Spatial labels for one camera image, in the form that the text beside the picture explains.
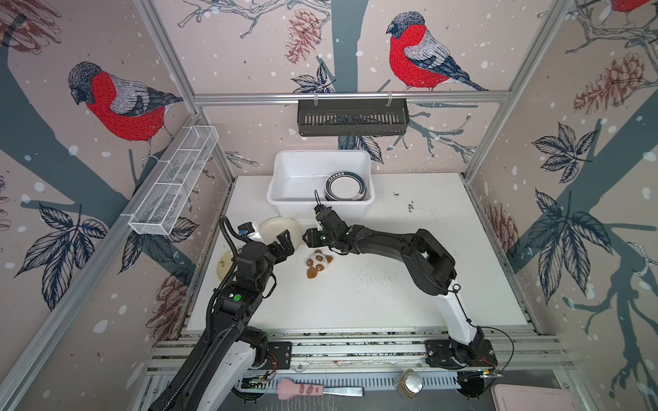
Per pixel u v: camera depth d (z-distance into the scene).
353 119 1.05
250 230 0.66
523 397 0.66
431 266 0.55
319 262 0.90
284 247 0.70
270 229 1.01
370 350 0.76
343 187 1.11
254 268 0.56
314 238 0.84
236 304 0.53
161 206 0.71
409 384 0.60
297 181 1.20
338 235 0.75
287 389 0.67
